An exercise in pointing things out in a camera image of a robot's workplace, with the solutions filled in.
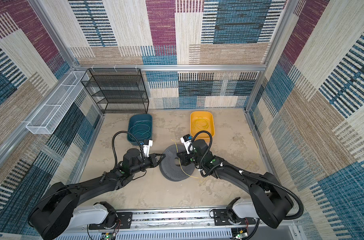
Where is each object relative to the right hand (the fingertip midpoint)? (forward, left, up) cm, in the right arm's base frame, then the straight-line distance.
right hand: (178, 156), depth 82 cm
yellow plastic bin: (+35, -21, -6) cm, 41 cm away
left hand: (0, +7, +3) cm, 7 cm away
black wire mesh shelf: (+51, +44, +6) cm, 67 cm away
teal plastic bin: (+34, +33, -6) cm, 47 cm away
